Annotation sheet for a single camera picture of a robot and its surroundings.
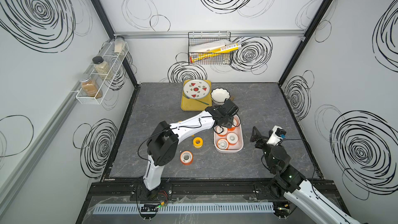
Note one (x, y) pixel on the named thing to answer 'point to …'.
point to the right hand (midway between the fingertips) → (262, 131)
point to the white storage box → (239, 146)
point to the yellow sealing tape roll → (198, 142)
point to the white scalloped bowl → (218, 95)
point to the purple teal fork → (197, 100)
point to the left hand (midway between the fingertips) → (227, 121)
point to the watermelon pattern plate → (196, 89)
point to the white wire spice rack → (114, 61)
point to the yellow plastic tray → (190, 104)
